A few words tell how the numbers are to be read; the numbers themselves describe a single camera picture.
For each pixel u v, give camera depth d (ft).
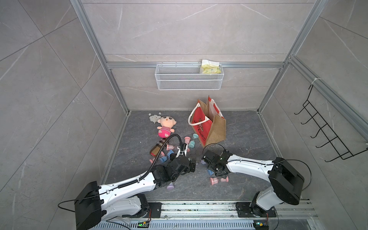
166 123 3.41
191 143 3.13
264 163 1.59
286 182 1.42
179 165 1.82
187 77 3.31
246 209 2.44
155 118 3.62
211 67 2.81
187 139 3.23
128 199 1.58
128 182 1.54
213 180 2.63
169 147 3.11
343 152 1.92
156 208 2.46
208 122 2.75
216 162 2.06
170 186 2.60
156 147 3.11
